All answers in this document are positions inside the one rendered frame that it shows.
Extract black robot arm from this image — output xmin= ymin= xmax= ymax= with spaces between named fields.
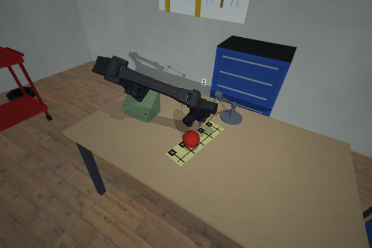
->
xmin=92 ymin=56 xmax=218 ymax=127

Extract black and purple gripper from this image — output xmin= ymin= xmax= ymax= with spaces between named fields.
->
xmin=196 ymin=112 xmax=210 ymax=124

